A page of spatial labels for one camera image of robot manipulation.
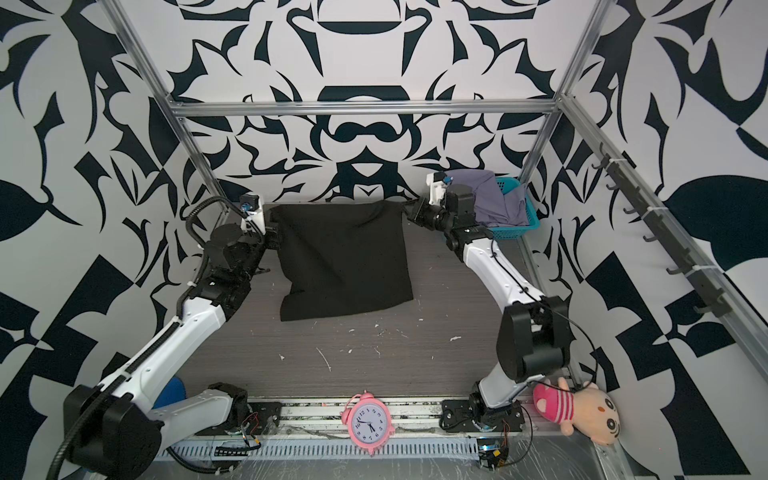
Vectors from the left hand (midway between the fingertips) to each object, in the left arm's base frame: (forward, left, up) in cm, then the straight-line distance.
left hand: (268, 204), depth 73 cm
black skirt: (-4, -16, -18) cm, 24 cm away
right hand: (+4, -33, -4) cm, 34 cm away
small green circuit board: (-49, -52, -35) cm, 79 cm away
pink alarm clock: (-42, -23, -31) cm, 57 cm away
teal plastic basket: (+33, -76, -25) cm, 87 cm away
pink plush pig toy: (-42, -74, -27) cm, 89 cm away
